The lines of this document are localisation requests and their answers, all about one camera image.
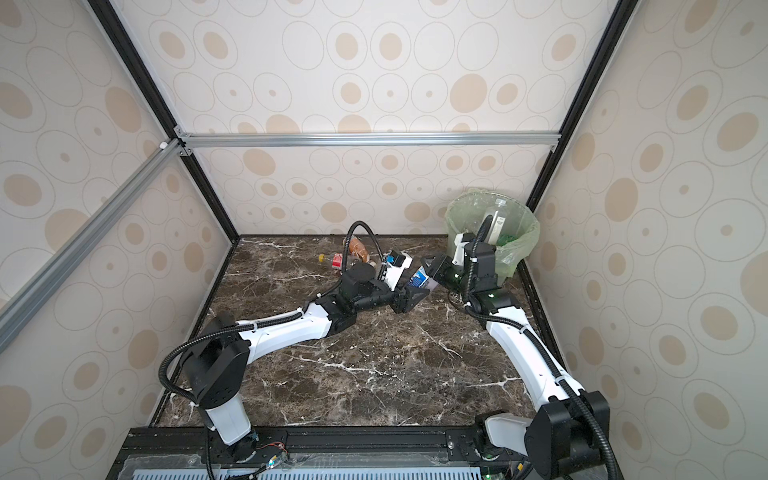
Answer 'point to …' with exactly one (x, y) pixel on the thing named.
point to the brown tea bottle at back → (357, 248)
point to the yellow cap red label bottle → (336, 259)
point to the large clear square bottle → (499, 222)
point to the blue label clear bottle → (419, 278)
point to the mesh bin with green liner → (515, 229)
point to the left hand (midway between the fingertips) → (431, 285)
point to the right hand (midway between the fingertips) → (426, 260)
